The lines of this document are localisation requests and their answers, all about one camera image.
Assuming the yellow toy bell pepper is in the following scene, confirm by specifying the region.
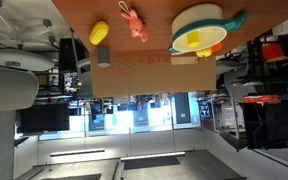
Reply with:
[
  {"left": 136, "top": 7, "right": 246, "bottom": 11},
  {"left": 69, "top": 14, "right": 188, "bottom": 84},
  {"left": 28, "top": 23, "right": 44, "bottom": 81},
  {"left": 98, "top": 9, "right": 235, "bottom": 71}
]
[{"left": 195, "top": 47, "right": 214, "bottom": 61}]

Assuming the brown cardboard board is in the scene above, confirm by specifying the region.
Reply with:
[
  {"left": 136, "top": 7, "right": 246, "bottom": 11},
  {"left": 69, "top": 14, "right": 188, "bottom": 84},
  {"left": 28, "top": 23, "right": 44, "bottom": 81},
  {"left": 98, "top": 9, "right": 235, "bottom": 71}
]
[{"left": 89, "top": 49, "right": 218, "bottom": 99}]

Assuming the gray cylinder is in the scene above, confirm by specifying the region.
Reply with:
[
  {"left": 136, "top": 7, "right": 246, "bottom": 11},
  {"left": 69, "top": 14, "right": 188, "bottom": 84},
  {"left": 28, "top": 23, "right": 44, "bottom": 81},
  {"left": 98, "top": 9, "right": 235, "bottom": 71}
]
[{"left": 96, "top": 45, "right": 112, "bottom": 68}]

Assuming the pink plush bunny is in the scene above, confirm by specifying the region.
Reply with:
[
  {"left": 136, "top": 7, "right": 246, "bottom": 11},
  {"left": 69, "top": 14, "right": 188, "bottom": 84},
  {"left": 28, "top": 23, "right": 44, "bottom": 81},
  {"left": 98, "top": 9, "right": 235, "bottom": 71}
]
[{"left": 118, "top": 0, "right": 149, "bottom": 43}]

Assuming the long ceiling light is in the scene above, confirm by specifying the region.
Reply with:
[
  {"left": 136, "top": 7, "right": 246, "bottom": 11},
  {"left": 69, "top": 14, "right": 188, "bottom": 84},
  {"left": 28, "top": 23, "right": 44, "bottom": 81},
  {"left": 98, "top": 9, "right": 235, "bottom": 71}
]
[
  {"left": 120, "top": 151, "right": 187, "bottom": 162},
  {"left": 49, "top": 148, "right": 106, "bottom": 158}
]

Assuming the yellow cylinder block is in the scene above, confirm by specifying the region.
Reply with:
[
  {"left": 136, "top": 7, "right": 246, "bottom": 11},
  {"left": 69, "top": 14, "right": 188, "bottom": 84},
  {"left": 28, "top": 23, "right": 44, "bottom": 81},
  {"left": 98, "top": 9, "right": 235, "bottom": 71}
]
[{"left": 186, "top": 31, "right": 202, "bottom": 49}]

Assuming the orange plastic bowl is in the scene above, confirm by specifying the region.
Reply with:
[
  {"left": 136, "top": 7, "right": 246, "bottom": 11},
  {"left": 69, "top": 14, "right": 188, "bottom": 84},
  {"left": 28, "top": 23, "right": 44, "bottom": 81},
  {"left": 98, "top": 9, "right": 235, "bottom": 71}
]
[{"left": 210, "top": 42, "right": 224, "bottom": 54}]

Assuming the black computer tower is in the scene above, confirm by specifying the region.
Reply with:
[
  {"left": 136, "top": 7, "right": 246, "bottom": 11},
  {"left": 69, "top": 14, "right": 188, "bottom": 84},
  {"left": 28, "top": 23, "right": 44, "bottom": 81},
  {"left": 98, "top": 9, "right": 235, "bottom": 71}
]
[{"left": 58, "top": 37, "right": 89, "bottom": 73}]

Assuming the cream pot with teal rim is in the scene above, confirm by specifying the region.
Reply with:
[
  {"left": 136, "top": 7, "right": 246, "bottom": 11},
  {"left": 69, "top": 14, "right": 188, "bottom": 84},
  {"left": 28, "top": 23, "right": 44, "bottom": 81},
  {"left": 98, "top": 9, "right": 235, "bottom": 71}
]
[{"left": 168, "top": 3, "right": 234, "bottom": 55}]

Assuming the black flat monitor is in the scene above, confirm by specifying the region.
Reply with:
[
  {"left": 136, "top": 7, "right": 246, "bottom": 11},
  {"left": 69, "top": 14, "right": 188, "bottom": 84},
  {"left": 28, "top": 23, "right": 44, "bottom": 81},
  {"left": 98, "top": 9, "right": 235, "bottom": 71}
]
[{"left": 19, "top": 103, "right": 71, "bottom": 134}]

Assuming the red flat box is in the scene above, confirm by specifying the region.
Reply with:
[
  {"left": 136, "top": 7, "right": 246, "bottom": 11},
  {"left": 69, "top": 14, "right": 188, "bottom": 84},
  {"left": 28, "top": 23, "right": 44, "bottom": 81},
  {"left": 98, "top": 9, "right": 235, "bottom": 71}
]
[{"left": 242, "top": 94, "right": 280, "bottom": 104}]

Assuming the teal oval toy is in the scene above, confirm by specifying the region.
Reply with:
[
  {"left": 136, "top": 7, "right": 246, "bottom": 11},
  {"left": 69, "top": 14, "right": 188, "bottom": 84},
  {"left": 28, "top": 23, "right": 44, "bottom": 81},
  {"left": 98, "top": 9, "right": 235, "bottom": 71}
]
[{"left": 229, "top": 10, "right": 249, "bottom": 33}]

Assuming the white office chair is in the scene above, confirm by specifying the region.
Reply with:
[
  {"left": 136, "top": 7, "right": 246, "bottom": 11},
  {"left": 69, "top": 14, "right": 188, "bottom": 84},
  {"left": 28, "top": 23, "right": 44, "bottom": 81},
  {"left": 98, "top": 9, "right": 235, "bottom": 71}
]
[{"left": 0, "top": 0, "right": 57, "bottom": 112}]

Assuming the orange toy on shelf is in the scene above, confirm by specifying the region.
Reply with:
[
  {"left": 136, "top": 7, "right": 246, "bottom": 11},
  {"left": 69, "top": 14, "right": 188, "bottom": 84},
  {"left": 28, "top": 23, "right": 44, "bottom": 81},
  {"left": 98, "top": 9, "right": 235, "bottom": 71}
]
[{"left": 261, "top": 43, "right": 288, "bottom": 64}]

